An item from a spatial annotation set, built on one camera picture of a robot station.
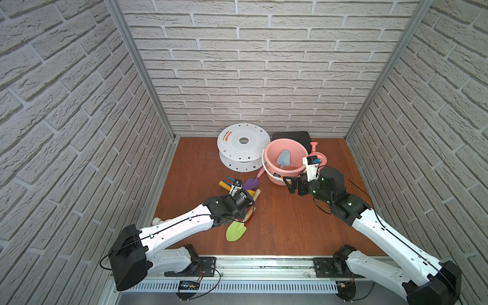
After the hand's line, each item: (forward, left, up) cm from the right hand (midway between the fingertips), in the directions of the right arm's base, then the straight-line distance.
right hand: (294, 176), depth 76 cm
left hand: (-3, +26, -11) cm, 28 cm away
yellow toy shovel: (+9, +31, -18) cm, 37 cm away
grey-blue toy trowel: (+21, -2, -14) cm, 25 cm away
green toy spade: (-13, +26, -22) cm, 36 cm away
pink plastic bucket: (+20, -7, -8) cm, 22 cm away
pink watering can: (+18, -19, -10) cm, 28 cm away
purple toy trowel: (+10, +17, -21) cm, 29 cm away
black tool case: (+39, -16, -18) cm, 46 cm away
